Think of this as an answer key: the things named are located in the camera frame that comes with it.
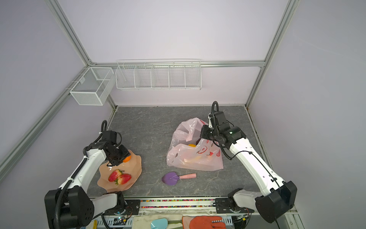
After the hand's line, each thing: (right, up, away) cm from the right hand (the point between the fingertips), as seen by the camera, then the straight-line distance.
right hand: (202, 132), depth 76 cm
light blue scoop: (-21, -44, -7) cm, 50 cm away
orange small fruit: (-43, -16, +5) cm, 46 cm away
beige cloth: (-15, -43, -7) cm, 46 cm away
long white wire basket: (-29, +40, +27) cm, 57 cm away
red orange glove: (0, -44, -7) cm, 44 cm away
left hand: (-43, -15, +6) cm, 46 cm away
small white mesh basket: (-73, +31, +22) cm, 82 cm away
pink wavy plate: (-42, -22, +10) cm, 48 cm away
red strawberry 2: (-44, -26, +3) cm, 51 cm away
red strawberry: (-50, -25, +4) cm, 57 cm away
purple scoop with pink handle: (-17, -28, +6) cm, 33 cm away
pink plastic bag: (-8, -9, -3) cm, 12 cm away
